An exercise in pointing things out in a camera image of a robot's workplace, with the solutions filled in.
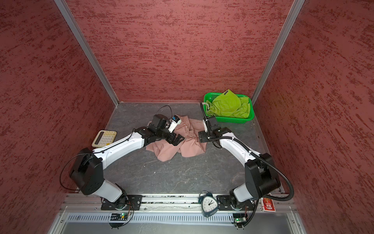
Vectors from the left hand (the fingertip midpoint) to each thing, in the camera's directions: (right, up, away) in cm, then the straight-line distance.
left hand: (177, 136), depth 85 cm
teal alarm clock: (+17, -32, -14) cm, 39 cm away
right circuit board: (+32, -39, -14) cm, 53 cm away
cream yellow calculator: (-52, -3, +13) cm, 54 cm away
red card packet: (+48, -33, -12) cm, 59 cm away
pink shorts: (+7, -8, +7) cm, 13 cm away
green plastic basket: (+37, +10, +24) cm, 45 cm away
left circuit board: (-29, -39, -12) cm, 51 cm away
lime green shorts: (+39, +22, +29) cm, 54 cm away
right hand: (+16, -1, +4) cm, 17 cm away
